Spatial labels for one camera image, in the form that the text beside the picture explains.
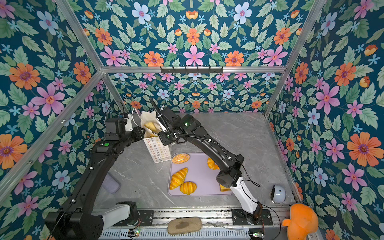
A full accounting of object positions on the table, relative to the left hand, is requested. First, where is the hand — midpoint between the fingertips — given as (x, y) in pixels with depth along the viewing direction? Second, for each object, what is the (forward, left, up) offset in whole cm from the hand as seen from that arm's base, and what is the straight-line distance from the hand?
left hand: (144, 125), depth 75 cm
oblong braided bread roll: (+4, -1, -5) cm, 6 cm away
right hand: (-7, -11, -1) cm, 13 cm away
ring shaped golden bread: (-11, -35, -27) cm, 46 cm away
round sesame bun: (-7, -16, -25) cm, 30 cm away
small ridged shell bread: (-25, -21, -24) cm, 40 cm away
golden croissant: (-19, -15, -24) cm, 34 cm away
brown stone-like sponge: (-41, -19, -25) cm, 52 cm away
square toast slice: (-26, -40, -26) cm, 54 cm away
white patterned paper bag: (-6, -5, -17) cm, 19 cm away
